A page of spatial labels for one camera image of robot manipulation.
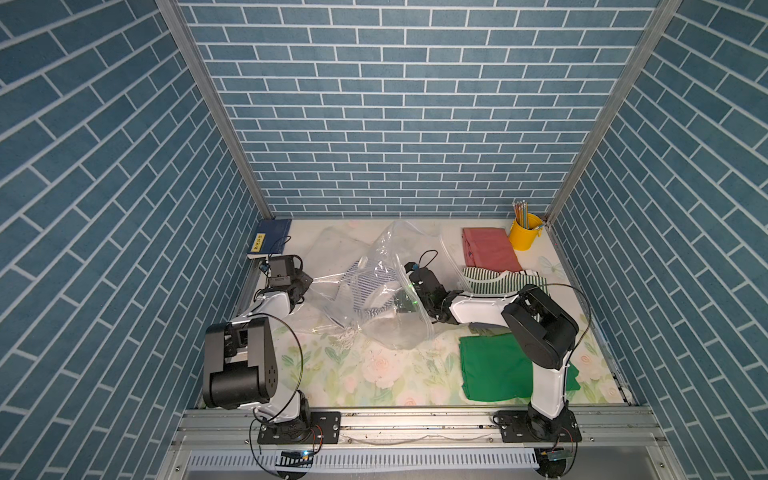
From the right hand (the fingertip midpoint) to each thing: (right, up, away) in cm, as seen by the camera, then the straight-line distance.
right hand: (394, 299), depth 94 cm
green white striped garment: (+29, +6, +2) cm, 30 cm away
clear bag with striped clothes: (0, -8, -5) cm, 9 cm away
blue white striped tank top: (-7, +8, -15) cm, 19 cm away
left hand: (-27, +7, +1) cm, 28 cm away
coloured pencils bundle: (+45, +29, +11) cm, 54 cm away
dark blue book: (-48, +20, +19) cm, 55 cm away
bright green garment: (+29, -17, -11) cm, 36 cm away
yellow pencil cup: (+46, +20, +14) cm, 52 cm away
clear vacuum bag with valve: (-18, +10, +15) cm, 25 cm away
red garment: (+35, +16, +15) cm, 41 cm away
